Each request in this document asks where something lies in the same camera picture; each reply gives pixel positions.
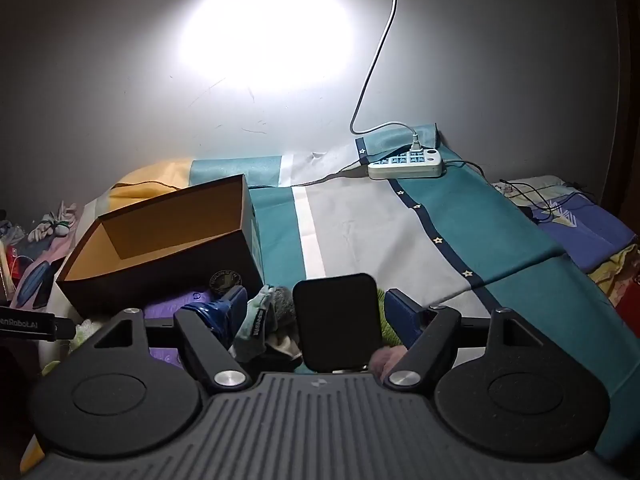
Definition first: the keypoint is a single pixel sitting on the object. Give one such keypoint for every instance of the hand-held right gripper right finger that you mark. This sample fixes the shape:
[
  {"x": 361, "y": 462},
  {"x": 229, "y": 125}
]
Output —
[{"x": 400, "y": 315}]

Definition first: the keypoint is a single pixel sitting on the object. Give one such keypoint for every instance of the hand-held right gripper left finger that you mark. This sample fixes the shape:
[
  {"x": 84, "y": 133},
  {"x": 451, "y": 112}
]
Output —
[{"x": 225, "y": 310}]

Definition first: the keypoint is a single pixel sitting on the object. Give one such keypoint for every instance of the green fuzzy cloth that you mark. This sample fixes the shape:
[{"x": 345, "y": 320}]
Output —
[{"x": 387, "y": 320}]

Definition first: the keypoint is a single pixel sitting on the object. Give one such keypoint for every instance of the light teal sock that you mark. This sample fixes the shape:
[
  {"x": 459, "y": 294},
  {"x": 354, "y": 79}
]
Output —
[{"x": 252, "y": 325}]

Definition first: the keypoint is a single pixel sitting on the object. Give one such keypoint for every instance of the pink plush toy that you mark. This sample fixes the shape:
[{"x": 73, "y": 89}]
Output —
[{"x": 387, "y": 360}]

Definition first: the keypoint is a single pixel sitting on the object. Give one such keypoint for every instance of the purple packet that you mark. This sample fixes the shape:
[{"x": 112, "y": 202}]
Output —
[{"x": 160, "y": 305}]

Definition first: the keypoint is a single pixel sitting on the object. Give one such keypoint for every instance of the brown cardboard box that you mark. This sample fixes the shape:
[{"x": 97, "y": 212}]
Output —
[{"x": 165, "y": 280}]

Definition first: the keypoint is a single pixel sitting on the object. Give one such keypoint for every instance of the pink patterned pillow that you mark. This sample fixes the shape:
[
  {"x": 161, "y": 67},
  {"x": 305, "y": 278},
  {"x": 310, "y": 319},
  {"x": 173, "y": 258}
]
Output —
[{"x": 45, "y": 270}]

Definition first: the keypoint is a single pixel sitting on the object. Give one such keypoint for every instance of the red packet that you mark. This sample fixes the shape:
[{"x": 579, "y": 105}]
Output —
[{"x": 10, "y": 266}]

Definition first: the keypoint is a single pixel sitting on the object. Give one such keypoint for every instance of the white glove bundle green tie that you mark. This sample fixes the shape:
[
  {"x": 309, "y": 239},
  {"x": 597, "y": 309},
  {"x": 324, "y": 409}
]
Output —
[{"x": 62, "y": 220}]

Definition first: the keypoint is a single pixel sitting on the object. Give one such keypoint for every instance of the white power strip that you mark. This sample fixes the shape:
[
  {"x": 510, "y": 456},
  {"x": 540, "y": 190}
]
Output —
[{"x": 407, "y": 164}]

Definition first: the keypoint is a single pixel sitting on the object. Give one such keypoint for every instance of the pale printed cloth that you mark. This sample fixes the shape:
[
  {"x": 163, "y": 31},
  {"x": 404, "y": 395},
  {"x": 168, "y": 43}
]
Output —
[{"x": 530, "y": 190}]

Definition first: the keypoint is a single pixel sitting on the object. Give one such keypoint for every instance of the blue pillow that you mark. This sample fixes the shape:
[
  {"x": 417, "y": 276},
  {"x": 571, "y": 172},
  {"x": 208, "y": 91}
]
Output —
[{"x": 580, "y": 235}]

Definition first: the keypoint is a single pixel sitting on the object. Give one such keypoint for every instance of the colourful printed cloth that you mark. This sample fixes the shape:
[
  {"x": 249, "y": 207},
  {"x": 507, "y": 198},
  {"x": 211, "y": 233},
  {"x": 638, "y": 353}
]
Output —
[{"x": 617, "y": 280}]

